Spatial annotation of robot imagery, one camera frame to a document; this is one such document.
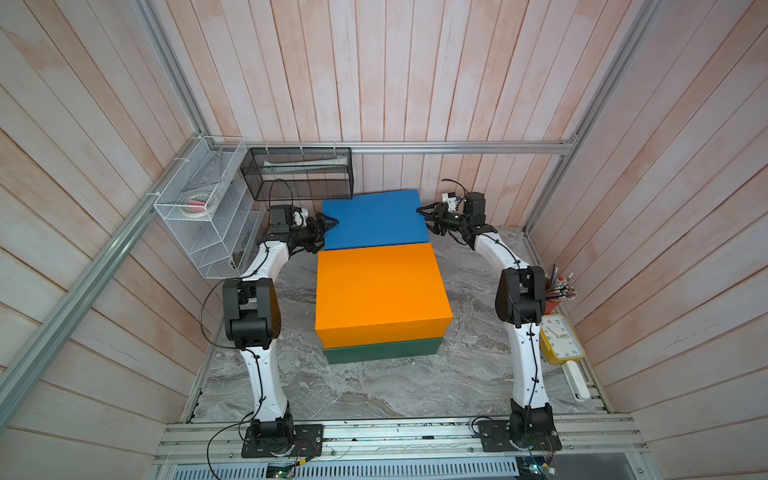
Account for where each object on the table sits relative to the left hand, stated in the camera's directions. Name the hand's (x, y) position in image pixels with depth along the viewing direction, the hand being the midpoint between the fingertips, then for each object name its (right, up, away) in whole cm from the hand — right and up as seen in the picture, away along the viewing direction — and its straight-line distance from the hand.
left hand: (336, 230), depth 95 cm
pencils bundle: (+64, -18, -14) cm, 68 cm away
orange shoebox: (+14, -19, -21) cm, 31 cm away
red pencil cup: (+66, -24, -7) cm, 70 cm away
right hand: (+26, +6, +3) cm, 27 cm away
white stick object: (+68, -43, -16) cm, 82 cm away
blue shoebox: (+13, +3, 0) cm, 13 cm away
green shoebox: (+15, -37, -8) cm, 41 cm away
